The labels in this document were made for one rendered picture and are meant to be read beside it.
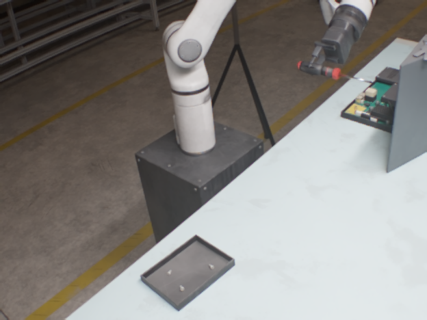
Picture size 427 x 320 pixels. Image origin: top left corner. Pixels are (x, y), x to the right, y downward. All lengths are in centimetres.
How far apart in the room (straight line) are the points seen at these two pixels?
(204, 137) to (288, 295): 59
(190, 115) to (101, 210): 141
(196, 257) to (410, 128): 43
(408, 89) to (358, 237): 25
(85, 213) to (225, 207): 173
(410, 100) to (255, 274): 38
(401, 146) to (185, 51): 49
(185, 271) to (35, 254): 170
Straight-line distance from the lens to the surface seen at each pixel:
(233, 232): 70
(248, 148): 114
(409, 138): 83
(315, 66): 95
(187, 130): 110
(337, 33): 97
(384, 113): 95
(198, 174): 107
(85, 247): 223
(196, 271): 65
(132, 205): 238
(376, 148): 89
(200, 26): 98
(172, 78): 106
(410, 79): 76
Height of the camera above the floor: 149
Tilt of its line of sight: 34 degrees down
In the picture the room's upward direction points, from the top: 8 degrees counter-clockwise
